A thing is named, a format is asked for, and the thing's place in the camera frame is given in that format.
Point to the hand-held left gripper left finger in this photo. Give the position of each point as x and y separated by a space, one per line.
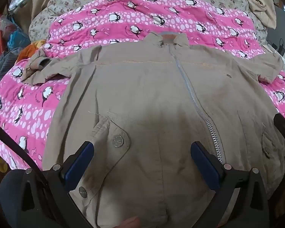
78 165

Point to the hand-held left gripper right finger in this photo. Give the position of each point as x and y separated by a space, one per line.
205 165

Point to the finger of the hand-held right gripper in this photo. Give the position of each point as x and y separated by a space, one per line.
283 129

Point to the beige zip jacket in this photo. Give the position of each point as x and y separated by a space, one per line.
156 95

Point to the pink penguin print blanket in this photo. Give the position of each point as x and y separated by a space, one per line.
26 109

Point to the black power adapter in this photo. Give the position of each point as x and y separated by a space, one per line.
279 47

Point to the grey striped cloth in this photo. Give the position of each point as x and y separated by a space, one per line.
3 66

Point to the orange cloth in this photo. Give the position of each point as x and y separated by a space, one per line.
28 49

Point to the beige cloth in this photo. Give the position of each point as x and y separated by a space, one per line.
261 2

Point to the blue plastic bag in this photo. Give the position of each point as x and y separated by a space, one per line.
17 38

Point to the floral bed sheet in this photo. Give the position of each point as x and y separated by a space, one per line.
68 4

